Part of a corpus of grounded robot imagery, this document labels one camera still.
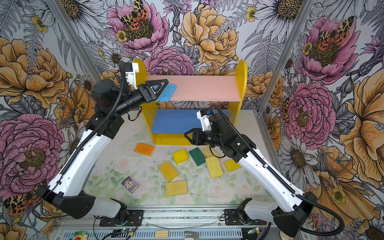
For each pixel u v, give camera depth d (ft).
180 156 3.18
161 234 2.31
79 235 2.25
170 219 2.50
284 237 2.26
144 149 3.29
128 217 2.39
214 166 2.96
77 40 2.73
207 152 3.17
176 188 2.74
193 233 2.33
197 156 3.14
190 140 2.05
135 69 1.66
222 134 1.61
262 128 3.79
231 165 3.06
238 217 2.18
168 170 2.96
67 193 1.27
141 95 1.70
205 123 1.99
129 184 2.73
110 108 1.48
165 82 1.74
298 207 1.24
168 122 3.06
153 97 1.63
